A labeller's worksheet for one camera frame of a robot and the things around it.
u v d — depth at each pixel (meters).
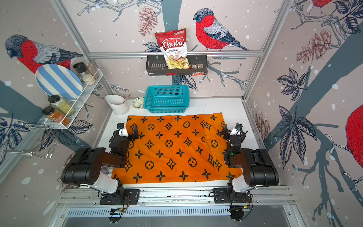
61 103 0.64
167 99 1.22
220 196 0.73
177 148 0.91
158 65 0.95
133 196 0.73
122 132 0.77
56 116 0.61
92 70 0.86
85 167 0.47
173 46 0.80
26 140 0.56
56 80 0.71
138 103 1.16
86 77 0.82
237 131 0.75
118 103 1.02
